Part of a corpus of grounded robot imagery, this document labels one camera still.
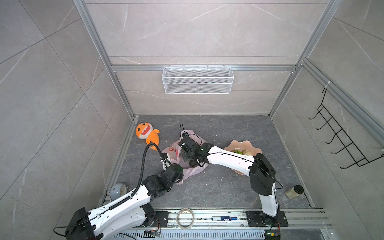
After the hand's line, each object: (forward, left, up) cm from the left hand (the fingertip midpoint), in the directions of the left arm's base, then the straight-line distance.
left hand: (179, 163), depth 80 cm
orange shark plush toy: (+28, +25, -5) cm, 38 cm away
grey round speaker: (-12, +31, -3) cm, 34 cm away
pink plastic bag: (+7, +3, -2) cm, 8 cm away
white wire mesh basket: (+53, -12, +18) cm, 57 cm away
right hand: (+9, -3, -2) cm, 10 cm away
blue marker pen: (-25, -22, -11) cm, 35 cm away
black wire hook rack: (-5, -75, +22) cm, 78 cm away
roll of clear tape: (-25, +1, -13) cm, 28 cm away
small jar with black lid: (-16, -60, -3) cm, 62 cm away
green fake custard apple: (+9, -35, -5) cm, 37 cm away
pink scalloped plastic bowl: (+16, -37, -8) cm, 41 cm away
